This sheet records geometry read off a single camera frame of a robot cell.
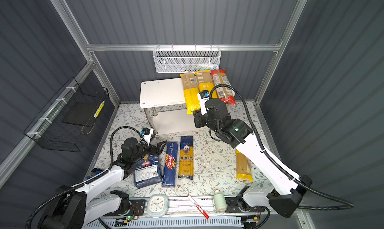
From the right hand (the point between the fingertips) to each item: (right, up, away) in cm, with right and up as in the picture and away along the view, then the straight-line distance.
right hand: (197, 112), depth 67 cm
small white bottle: (+11, -42, +2) cm, 43 cm away
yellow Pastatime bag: (+27, -31, +17) cm, 45 cm away
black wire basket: (-66, -6, +4) cm, 66 cm away
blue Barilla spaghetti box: (-15, -26, +20) cm, 36 cm away
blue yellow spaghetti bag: (-6, -32, +18) cm, 37 cm away
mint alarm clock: (-19, -46, +5) cm, 50 cm away
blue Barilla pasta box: (-26, -31, +11) cm, 42 cm away
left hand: (-21, -14, +17) cm, 30 cm away
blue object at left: (-57, -34, +17) cm, 69 cm away
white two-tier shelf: (-16, +6, +7) cm, 19 cm away
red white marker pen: (+1, -47, +6) cm, 48 cm away
